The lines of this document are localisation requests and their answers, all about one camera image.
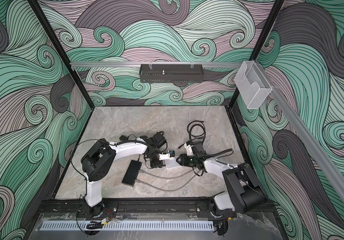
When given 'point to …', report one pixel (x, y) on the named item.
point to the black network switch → (132, 173)
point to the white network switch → (172, 163)
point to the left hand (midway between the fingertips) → (161, 164)
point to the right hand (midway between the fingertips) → (178, 160)
